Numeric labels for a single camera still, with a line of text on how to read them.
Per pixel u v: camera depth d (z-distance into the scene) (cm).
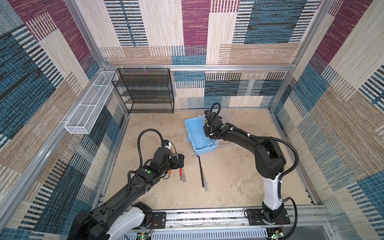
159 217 75
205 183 85
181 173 89
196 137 103
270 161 52
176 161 74
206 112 86
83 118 70
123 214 57
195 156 95
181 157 74
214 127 75
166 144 73
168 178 87
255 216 73
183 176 87
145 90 111
